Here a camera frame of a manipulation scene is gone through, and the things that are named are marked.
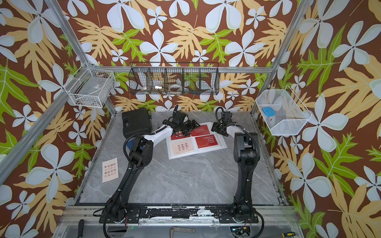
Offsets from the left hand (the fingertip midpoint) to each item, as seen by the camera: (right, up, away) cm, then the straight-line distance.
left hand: (199, 126), depth 102 cm
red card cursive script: (+2, -3, +5) cm, 6 cm away
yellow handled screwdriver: (+40, -51, -34) cm, 73 cm away
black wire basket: (-18, +32, -5) cm, 37 cm away
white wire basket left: (-66, +23, -16) cm, 72 cm away
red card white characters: (-18, -8, 0) cm, 20 cm away
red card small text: (+4, -11, -1) cm, 11 cm away
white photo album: (+15, -13, -2) cm, 20 cm away
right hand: (+12, -2, +6) cm, 13 cm away
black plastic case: (-46, +3, +5) cm, 47 cm away
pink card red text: (-12, -14, -4) cm, 19 cm away
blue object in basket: (+40, +9, -16) cm, 44 cm away
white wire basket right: (+47, +8, -19) cm, 51 cm away
